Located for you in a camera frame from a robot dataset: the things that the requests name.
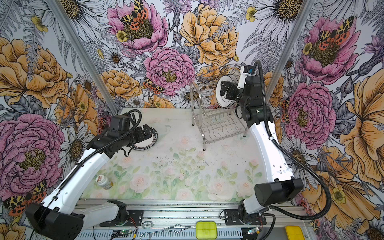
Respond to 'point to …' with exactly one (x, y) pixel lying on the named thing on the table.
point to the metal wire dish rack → (216, 122)
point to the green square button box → (206, 230)
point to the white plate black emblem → (224, 102)
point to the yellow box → (294, 232)
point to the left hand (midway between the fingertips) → (145, 138)
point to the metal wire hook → (176, 228)
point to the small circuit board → (121, 233)
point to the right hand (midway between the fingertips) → (228, 88)
